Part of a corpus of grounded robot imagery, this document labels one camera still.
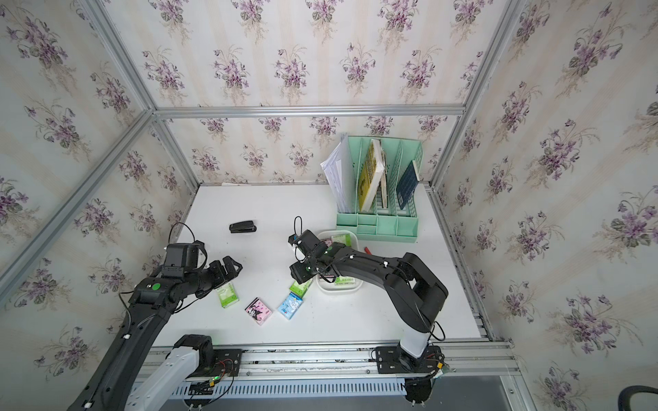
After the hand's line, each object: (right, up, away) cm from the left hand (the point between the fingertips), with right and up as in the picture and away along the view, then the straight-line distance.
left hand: (234, 273), depth 76 cm
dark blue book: (+62, +30, +30) cm, 75 cm away
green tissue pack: (+35, +8, +19) cm, 40 cm away
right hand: (+19, -2, +10) cm, 22 cm away
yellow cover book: (+45, +34, +17) cm, 59 cm away
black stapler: (-7, +12, +26) cm, 29 cm away
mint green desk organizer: (+50, +33, +20) cm, 63 cm away
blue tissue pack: (+16, -12, +6) cm, 21 cm away
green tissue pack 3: (-6, -10, +8) cm, 14 cm away
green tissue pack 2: (+19, -8, +10) cm, 23 cm away
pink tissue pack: (+6, -13, +5) cm, 15 cm away
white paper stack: (+32, +35, +15) cm, 50 cm away
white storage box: (+29, -2, -4) cm, 29 cm away
